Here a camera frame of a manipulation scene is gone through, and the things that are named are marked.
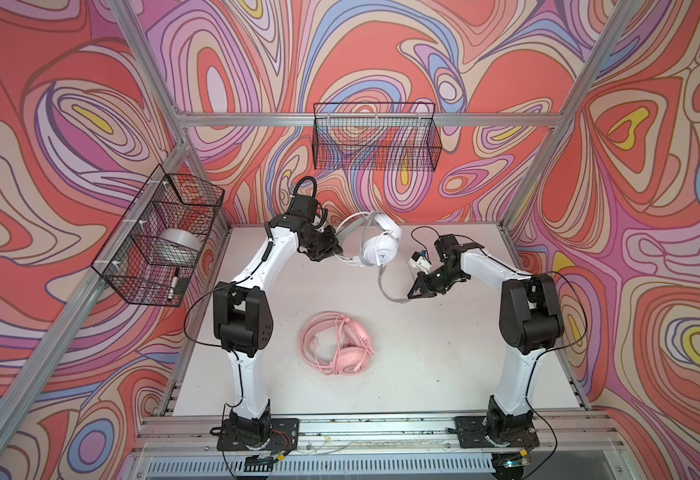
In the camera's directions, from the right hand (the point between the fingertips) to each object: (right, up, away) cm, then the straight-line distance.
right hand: (414, 300), depth 92 cm
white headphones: (-12, +18, -17) cm, 28 cm away
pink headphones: (-19, -12, -14) cm, 26 cm away
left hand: (-21, +17, -3) cm, 28 cm away
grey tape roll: (-62, +19, -18) cm, 67 cm away
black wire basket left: (-67, +16, -20) cm, 72 cm away
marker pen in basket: (-64, +8, -19) cm, 67 cm away
